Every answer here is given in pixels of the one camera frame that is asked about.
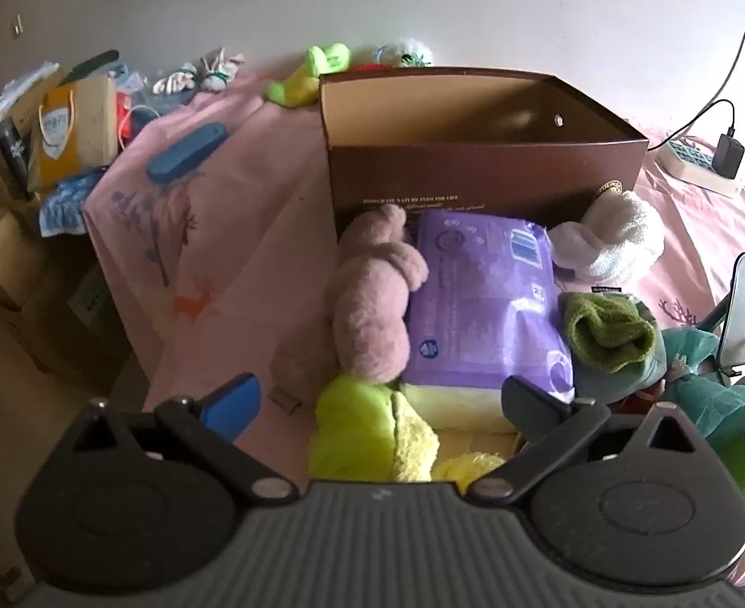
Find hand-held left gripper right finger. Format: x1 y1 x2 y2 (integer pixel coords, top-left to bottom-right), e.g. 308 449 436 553
467 375 712 500

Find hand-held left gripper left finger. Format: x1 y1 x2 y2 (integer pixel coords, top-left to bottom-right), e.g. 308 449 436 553
62 372 302 500

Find cream towel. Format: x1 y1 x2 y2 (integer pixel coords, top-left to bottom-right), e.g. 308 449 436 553
401 383 519 438

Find red knitted item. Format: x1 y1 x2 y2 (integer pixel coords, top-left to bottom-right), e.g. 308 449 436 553
625 386 664 415

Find olive green knitted cloth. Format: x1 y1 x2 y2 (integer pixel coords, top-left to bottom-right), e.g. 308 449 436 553
559 292 657 374

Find yellow fluffy towel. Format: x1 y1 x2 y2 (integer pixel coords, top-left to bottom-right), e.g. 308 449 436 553
391 393 506 495

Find pink plush toy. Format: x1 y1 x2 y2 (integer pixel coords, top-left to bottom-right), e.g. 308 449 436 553
325 204 430 384

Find teal plush toy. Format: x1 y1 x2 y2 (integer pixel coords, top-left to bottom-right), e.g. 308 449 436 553
660 323 745 444

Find white fluffy plush toy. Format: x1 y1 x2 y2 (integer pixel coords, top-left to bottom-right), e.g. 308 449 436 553
548 190 666 285

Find brown cardboard box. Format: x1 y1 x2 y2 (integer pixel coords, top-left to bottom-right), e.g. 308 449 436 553
318 66 650 248

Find purple tissue pack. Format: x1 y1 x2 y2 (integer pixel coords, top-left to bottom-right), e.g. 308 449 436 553
401 209 577 406

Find pink printed bedsheet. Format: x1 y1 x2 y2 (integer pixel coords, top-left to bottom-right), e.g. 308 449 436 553
84 69 745 590

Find blue glasses case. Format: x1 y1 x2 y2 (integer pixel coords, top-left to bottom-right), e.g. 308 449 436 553
145 122 229 183

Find blue patterned cloth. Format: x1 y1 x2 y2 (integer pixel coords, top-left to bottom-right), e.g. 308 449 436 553
38 168 104 238

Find stacked cardboard boxes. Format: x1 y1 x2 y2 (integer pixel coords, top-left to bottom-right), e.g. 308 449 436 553
0 209 53 314

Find white power strip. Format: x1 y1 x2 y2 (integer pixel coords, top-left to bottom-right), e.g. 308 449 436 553
656 136 745 197

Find red plastic item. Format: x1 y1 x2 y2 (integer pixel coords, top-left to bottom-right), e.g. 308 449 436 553
115 92 136 143

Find brown paper bag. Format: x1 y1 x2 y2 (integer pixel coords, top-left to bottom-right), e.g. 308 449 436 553
30 74 120 194

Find black bottle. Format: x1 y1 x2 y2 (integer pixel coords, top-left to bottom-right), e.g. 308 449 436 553
0 117 31 200

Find lime green plush toy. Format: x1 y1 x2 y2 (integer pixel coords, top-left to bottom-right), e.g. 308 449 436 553
266 43 352 107

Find dark green insole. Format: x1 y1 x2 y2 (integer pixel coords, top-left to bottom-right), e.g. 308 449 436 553
62 49 120 83

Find white panda plush toy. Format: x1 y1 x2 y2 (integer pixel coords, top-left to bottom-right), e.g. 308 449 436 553
372 38 435 69

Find black charger cable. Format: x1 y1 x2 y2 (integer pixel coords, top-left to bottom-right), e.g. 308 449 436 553
647 99 737 153

